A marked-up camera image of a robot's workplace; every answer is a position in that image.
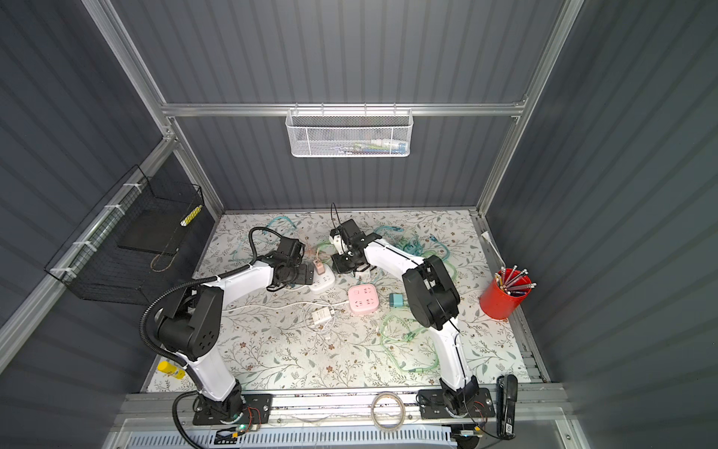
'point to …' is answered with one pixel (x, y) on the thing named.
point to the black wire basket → (140, 247)
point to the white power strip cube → (323, 282)
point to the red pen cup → (504, 291)
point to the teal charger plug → (396, 300)
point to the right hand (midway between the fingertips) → (340, 267)
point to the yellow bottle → (170, 369)
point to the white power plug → (322, 315)
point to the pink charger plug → (320, 267)
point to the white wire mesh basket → (350, 133)
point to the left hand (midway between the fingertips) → (298, 274)
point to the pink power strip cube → (363, 298)
